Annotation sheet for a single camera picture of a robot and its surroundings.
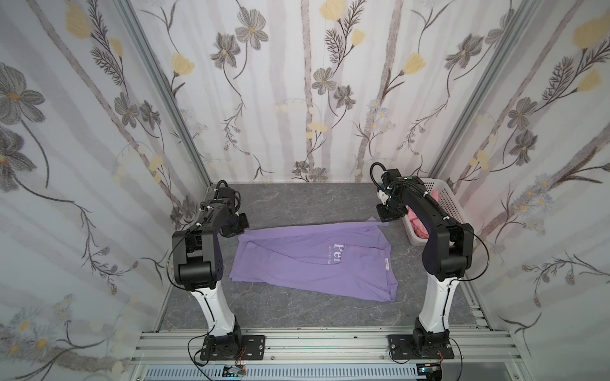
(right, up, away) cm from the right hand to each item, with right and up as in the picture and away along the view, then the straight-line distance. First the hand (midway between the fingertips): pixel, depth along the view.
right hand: (396, 214), depth 92 cm
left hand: (-61, -6, +5) cm, 62 cm away
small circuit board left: (-58, -47, -22) cm, 78 cm away
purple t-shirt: (-21, -18, +1) cm, 28 cm away
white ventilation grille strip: (-42, -47, -22) cm, 67 cm away
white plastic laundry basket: (+28, +4, +14) cm, 32 cm away
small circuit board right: (+4, -48, -20) cm, 52 cm away
